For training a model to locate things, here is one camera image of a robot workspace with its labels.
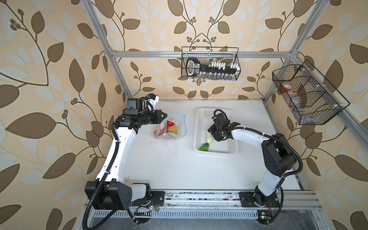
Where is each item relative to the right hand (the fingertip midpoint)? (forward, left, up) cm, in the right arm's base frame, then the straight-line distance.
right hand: (209, 132), depth 94 cm
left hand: (-3, +25, +24) cm, 35 cm away
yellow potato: (+3, +24, +1) cm, 24 cm away
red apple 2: (+7, +38, -9) cm, 40 cm away
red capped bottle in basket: (+11, -43, +27) cm, 52 cm away
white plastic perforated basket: (+14, +3, -3) cm, 14 cm away
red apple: (+9, +27, 0) cm, 28 cm away
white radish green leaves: (-8, +3, -3) cm, 10 cm away
